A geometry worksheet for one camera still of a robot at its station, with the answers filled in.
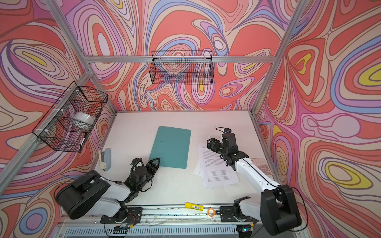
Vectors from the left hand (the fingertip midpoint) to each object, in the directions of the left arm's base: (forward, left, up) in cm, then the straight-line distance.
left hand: (162, 162), depth 88 cm
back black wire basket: (+56, -10, +30) cm, 64 cm away
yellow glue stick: (-23, -18, -2) cm, 30 cm away
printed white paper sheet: (-5, -33, -4) cm, 33 cm away
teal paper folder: (+13, -4, -3) cm, 14 cm away
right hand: (+7, -31, +7) cm, 32 cm away
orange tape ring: (-26, -28, -4) cm, 39 cm away
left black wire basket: (+6, +39, +31) cm, 50 cm away
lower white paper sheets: (-4, -21, -4) cm, 22 cm away
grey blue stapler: (+3, +36, 0) cm, 36 cm away
